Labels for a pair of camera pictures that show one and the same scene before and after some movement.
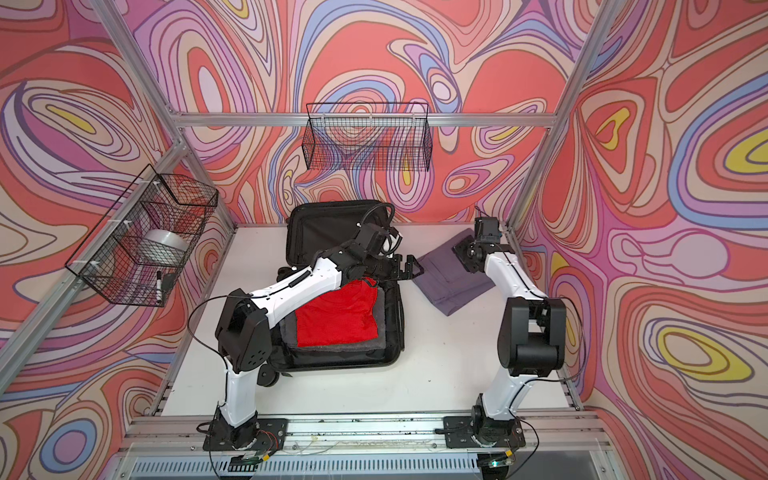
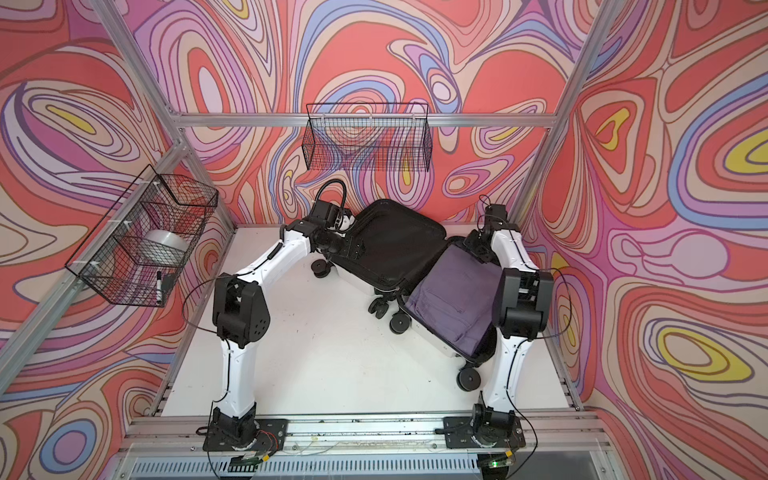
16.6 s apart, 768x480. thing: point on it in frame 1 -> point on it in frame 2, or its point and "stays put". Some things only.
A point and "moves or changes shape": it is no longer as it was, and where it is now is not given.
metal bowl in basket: (163, 247) stays put
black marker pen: (159, 287) stays put
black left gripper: (399, 274) -> (346, 237)
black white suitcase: (358, 326) -> (442, 290)
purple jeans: (445, 281) moves or changes shape
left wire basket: (140, 247) stays put
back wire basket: (368, 136) stays put
